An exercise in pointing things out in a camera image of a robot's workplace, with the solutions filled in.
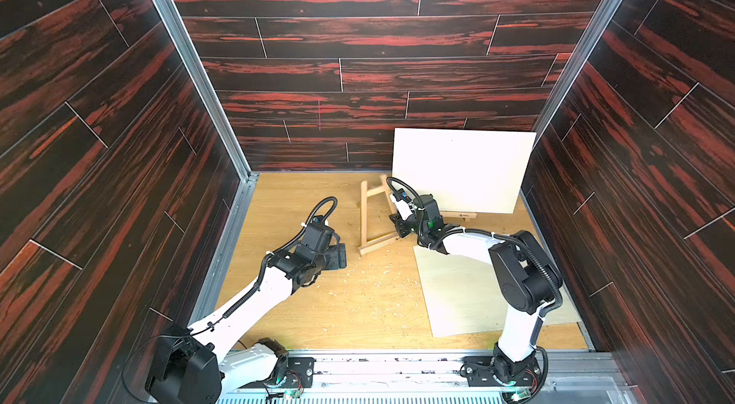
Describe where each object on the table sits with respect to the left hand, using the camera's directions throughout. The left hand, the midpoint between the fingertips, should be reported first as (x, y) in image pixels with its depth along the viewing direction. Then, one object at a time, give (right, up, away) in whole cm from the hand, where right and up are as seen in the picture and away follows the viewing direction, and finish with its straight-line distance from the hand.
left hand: (336, 252), depth 84 cm
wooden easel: (+10, +1, +8) cm, 12 cm away
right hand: (+20, +12, +14) cm, 27 cm away
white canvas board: (+43, +26, +12) cm, 51 cm away
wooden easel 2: (+45, +10, +17) cm, 49 cm away
